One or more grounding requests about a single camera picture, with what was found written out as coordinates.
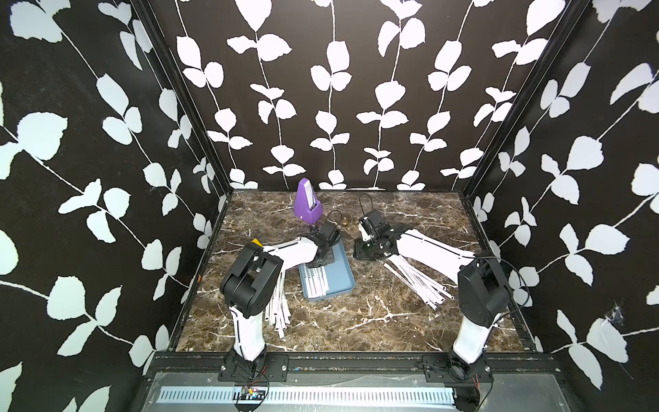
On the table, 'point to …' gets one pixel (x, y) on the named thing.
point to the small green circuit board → (248, 393)
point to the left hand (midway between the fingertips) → (325, 255)
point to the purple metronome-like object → (306, 207)
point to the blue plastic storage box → (340, 275)
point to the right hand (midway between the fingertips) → (351, 251)
